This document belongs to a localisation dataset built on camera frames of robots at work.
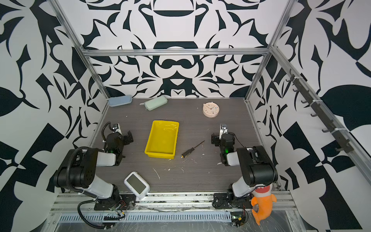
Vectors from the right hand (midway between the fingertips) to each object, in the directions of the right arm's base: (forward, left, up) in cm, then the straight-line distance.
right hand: (223, 131), depth 94 cm
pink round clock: (+22, +5, -4) cm, 23 cm away
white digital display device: (-31, +50, -1) cm, 58 cm away
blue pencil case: (+31, +79, -2) cm, 85 cm away
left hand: (0, +65, +3) cm, 65 cm away
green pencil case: (+29, +48, -3) cm, 56 cm away
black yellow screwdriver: (-11, +22, -4) cm, 25 cm away
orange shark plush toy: (-39, -12, -1) cm, 41 cm away
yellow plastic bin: (-4, +39, -2) cm, 40 cm away
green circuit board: (-45, -1, -7) cm, 46 cm away
